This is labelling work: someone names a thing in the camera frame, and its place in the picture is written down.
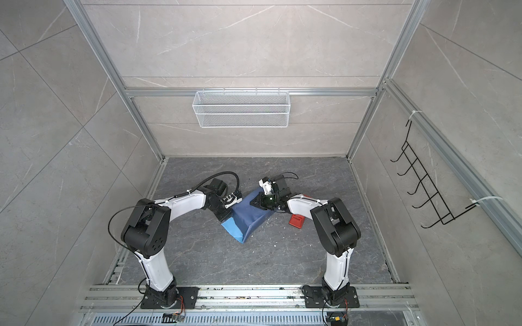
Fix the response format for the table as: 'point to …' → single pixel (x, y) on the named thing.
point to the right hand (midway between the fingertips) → (253, 203)
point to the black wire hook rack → (443, 212)
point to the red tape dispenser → (297, 221)
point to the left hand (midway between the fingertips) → (231, 211)
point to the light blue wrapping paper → (245, 216)
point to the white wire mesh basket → (241, 109)
